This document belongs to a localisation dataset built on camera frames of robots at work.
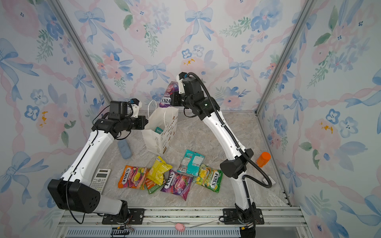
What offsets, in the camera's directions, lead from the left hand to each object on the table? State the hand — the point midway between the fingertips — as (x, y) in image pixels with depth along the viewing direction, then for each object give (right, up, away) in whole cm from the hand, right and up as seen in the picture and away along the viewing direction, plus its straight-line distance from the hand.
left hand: (148, 119), depth 78 cm
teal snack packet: (+22, -26, +11) cm, 36 cm away
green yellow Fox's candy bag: (+32, -33, +5) cm, 46 cm away
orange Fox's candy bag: (-10, -32, +5) cm, 34 cm away
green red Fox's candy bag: (0, -6, +22) cm, 23 cm away
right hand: (+13, +12, -6) cm, 19 cm away
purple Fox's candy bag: (+15, -35, +3) cm, 38 cm away
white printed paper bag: (+1, -5, +25) cm, 26 cm away
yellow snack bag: (+3, -30, +4) cm, 30 cm away
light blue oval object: (-19, -18, +15) cm, 31 cm away
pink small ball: (+17, -51, -8) cm, 55 cm away
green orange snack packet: (+1, -37, +4) cm, 37 cm away
